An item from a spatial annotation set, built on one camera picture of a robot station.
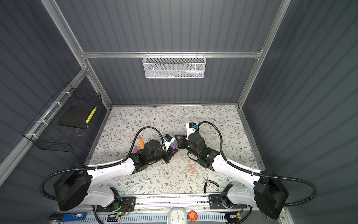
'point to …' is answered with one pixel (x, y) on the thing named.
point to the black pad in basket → (75, 116)
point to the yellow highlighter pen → (87, 120)
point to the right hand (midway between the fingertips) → (176, 138)
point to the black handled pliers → (208, 181)
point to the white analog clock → (177, 215)
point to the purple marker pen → (175, 143)
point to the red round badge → (192, 216)
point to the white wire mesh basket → (174, 66)
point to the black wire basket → (44, 131)
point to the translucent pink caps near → (192, 168)
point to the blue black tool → (68, 217)
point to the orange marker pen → (141, 141)
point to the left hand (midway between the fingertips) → (176, 148)
